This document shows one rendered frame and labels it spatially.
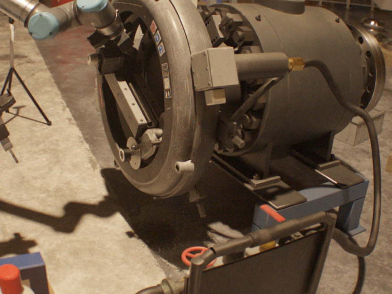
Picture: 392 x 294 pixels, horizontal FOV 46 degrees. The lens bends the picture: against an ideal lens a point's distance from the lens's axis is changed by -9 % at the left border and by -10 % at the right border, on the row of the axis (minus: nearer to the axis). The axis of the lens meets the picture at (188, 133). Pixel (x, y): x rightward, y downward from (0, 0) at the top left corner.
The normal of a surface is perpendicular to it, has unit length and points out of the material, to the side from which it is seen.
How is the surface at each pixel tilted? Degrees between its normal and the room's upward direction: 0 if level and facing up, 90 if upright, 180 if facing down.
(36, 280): 95
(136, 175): 90
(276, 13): 20
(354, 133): 90
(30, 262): 5
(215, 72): 67
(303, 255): 90
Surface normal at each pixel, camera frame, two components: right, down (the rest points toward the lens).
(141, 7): -0.87, 0.14
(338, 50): 0.44, -0.23
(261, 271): 0.49, 0.36
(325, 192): 0.06, -0.92
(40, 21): -0.07, 0.41
